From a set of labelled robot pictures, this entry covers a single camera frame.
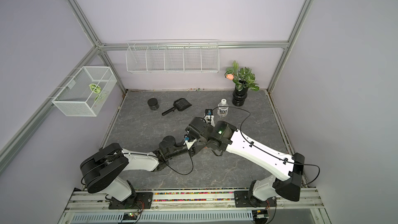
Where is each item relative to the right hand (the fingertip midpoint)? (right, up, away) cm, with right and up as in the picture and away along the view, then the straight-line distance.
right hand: (203, 134), depth 71 cm
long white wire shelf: (-20, +45, +28) cm, 57 cm away
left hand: (+1, -4, +7) cm, 8 cm away
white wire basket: (-63, +21, +11) cm, 67 cm away
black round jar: (-37, +15, +38) cm, 55 cm away
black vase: (+24, +19, +34) cm, 46 cm away
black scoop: (-17, +14, +37) cm, 43 cm away
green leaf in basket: (-55, +22, +8) cm, 60 cm away
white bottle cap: (+11, +16, +15) cm, 25 cm away
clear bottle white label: (+11, +10, +18) cm, 23 cm away
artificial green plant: (+22, +30, +18) cm, 41 cm away
